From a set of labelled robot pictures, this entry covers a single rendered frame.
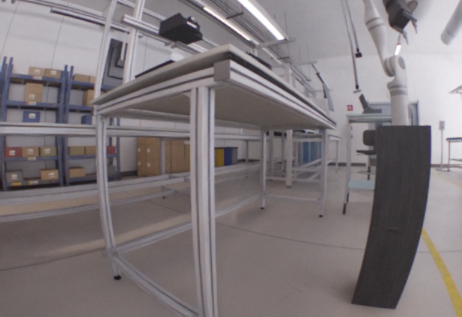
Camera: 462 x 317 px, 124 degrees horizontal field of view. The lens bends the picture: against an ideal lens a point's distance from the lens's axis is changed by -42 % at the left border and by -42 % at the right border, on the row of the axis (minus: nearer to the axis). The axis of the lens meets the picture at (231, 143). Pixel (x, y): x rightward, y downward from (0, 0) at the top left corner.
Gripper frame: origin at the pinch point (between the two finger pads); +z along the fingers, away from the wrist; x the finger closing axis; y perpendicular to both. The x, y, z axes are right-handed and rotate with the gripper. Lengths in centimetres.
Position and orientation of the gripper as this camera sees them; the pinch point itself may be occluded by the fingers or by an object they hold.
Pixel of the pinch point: (412, 39)
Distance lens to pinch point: 63.1
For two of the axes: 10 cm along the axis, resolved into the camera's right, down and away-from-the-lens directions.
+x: 0.1, -3.1, -9.5
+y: -9.4, -3.3, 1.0
